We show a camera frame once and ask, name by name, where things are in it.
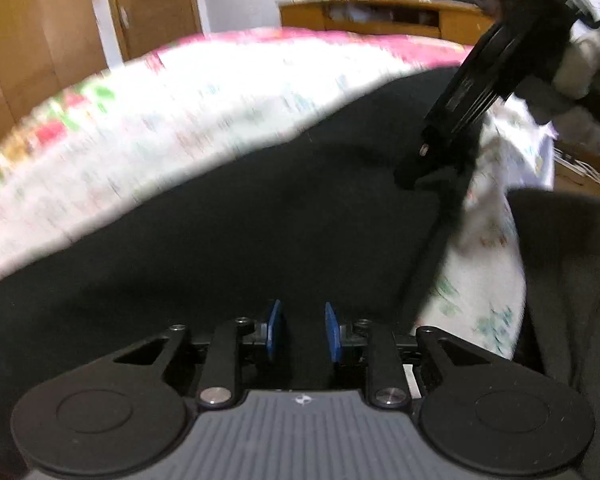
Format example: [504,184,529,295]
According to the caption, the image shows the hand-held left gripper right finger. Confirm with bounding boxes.
[324,301,487,409]

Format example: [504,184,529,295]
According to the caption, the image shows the wooden door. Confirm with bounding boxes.
[101,0,204,62]

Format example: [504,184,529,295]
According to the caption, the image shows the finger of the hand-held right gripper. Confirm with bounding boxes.
[394,132,482,191]

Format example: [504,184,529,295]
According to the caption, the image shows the person's dark clothing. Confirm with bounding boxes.
[507,187,600,480]

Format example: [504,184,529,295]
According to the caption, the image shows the floral printed blanket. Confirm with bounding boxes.
[0,27,556,361]

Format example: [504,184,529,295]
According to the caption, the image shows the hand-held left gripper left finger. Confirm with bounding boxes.
[112,299,287,408]

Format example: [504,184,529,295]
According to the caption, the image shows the wooden wardrobe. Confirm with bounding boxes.
[0,0,108,153]

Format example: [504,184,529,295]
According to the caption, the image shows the black pants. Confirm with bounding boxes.
[0,65,483,480]

